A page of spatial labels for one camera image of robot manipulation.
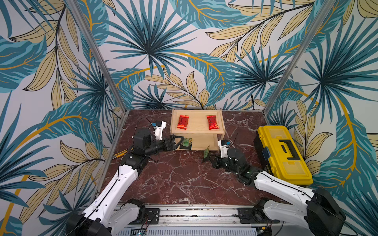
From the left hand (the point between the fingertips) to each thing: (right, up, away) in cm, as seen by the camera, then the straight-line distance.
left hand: (178, 141), depth 72 cm
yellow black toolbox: (+52, -7, +5) cm, 53 cm away
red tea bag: (+2, +10, +12) cm, 16 cm away
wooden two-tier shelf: (+10, +6, +11) cm, 16 cm away
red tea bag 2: (+18, +9, +11) cm, 23 cm away
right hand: (+15, -9, +8) cm, 19 cm away
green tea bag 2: (+15, -7, +11) cm, 20 cm away
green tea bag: (+4, -3, +26) cm, 26 cm away
